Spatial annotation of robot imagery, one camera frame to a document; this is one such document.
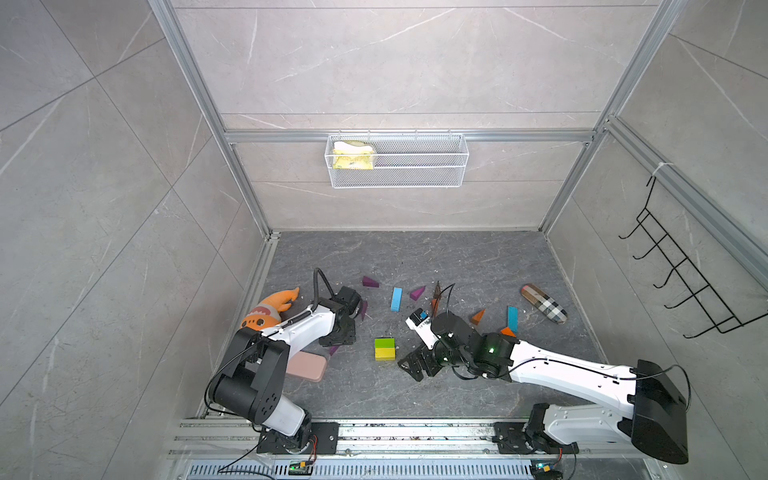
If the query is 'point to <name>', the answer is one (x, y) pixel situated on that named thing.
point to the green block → (385, 343)
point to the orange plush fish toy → (268, 313)
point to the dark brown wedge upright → (437, 291)
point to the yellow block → (385, 354)
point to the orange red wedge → (435, 305)
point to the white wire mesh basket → (390, 161)
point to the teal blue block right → (513, 319)
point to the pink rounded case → (310, 366)
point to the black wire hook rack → (673, 267)
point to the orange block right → (506, 331)
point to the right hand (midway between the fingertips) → (412, 355)
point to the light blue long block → (396, 301)
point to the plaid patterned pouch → (555, 311)
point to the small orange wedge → (477, 317)
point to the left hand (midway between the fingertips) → (344, 333)
